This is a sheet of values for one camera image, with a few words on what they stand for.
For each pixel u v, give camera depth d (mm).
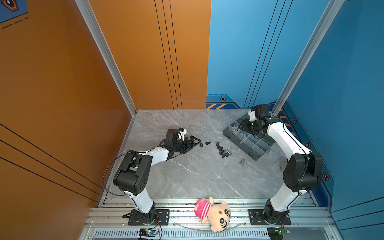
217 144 994
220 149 977
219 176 870
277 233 706
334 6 696
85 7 693
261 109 694
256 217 726
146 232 710
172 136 741
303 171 469
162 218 735
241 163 914
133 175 477
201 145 994
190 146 809
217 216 671
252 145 968
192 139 830
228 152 963
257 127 669
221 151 966
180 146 808
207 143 1014
